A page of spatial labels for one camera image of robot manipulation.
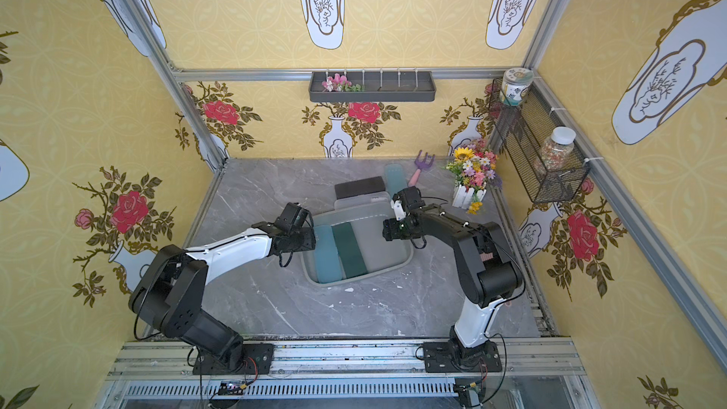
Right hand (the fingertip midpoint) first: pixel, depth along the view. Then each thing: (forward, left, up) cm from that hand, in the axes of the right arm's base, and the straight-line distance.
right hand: (399, 227), depth 97 cm
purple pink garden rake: (+34, -10, -3) cm, 35 cm away
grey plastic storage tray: (-10, +7, -1) cm, 12 cm away
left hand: (-6, +34, +2) cm, 34 cm away
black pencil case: (+20, +16, -3) cm, 25 cm away
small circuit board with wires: (-47, +44, -4) cm, 64 cm away
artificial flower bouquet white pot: (+16, -24, +15) cm, 32 cm away
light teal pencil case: (-11, +23, -1) cm, 26 cm away
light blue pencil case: (+24, +1, -2) cm, 24 cm away
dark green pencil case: (-9, +17, -1) cm, 19 cm away
